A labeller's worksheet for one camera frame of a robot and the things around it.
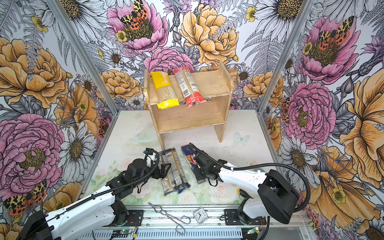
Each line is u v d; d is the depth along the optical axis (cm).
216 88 73
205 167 67
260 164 49
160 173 72
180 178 84
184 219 75
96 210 52
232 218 74
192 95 64
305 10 73
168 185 81
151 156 72
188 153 92
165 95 64
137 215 75
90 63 93
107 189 54
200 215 74
